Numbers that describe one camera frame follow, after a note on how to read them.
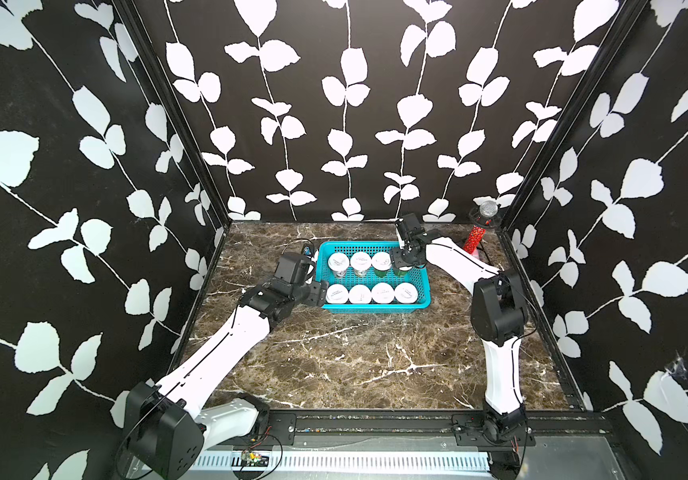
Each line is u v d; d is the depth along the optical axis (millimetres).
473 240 985
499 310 548
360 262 1007
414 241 744
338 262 1007
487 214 885
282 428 746
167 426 374
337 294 909
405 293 927
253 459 705
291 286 582
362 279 1039
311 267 628
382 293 927
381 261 998
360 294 913
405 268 929
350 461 703
